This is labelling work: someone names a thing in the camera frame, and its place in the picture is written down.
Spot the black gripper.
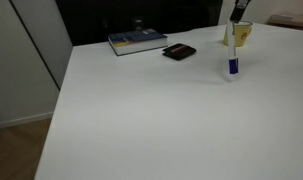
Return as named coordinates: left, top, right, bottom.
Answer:
left=229, top=0, right=253, bottom=24

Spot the white marker with blue label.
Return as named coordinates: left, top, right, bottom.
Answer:
left=223, top=18, right=241, bottom=82

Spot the yellow mug with orange print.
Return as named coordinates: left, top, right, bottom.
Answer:
left=222, top=20, right=254, bottom=48

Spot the black wallet with red stripe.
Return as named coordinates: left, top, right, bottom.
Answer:
left=161, top=43, right=197, bottom=62

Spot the thick blue hardcover book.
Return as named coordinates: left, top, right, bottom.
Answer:
left=107, top=28, right=169, bottom=57

